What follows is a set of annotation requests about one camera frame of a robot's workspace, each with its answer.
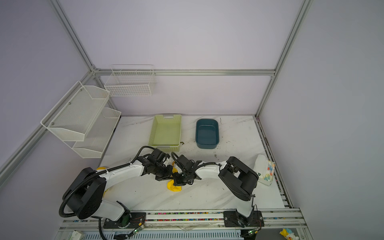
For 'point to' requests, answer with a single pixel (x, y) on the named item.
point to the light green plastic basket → (165, 134)
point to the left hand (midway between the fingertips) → (174, 178)
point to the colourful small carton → (265, 169)
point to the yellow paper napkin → (170, 184)
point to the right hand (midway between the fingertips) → (172, 185)
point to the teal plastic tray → (207, 133)
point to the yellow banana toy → (101, 168)
